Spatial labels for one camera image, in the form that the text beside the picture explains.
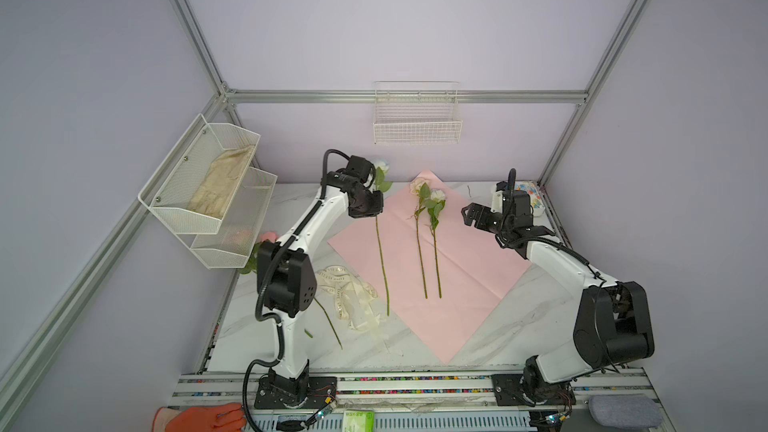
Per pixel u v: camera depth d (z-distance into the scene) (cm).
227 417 70
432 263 98
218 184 79
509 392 73
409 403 73
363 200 77
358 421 68
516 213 68
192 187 77
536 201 108
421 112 95
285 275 51
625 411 69
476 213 82
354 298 90
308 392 72
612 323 44
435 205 108
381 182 93
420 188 114
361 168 73
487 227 80
